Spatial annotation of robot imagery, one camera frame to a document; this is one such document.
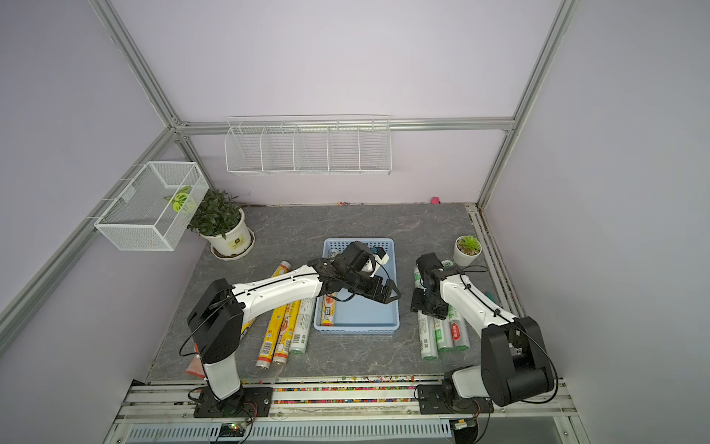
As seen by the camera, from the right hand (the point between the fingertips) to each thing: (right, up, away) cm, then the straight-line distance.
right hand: (422, 308), depth 87 cm
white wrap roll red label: (+10, -5, -5) cm, 12 cm away
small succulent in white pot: (+17, +18, +9) cm, 27 cm away
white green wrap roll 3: (+5, -6, -6) cm, 10 cm away
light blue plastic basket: (-19, -3, +2) cm, 20 cm away
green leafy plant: (-68, +30, +6) cm, 75 cm away
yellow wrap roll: (-42, -6, -4) cm, 43 cm away
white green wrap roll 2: (+1, -4, -5) cm, 6 cm away
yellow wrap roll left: (-47, -10, -6) cm, 48 cm away
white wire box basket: (-82, +30, -5) cm, 88 cm away
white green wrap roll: (-37, -4, -4) cm, 37 cm away
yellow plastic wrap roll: (-30, 0, 0) cm, 30 cm away
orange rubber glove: (-68, -16, -7) cm, 70 cm away
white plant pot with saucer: (-66, +20, +13) cm, 71 cm away
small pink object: (+14, +39, +37) cm, 55 cm away
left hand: (-11, +6, -7) cm, 15 cm away
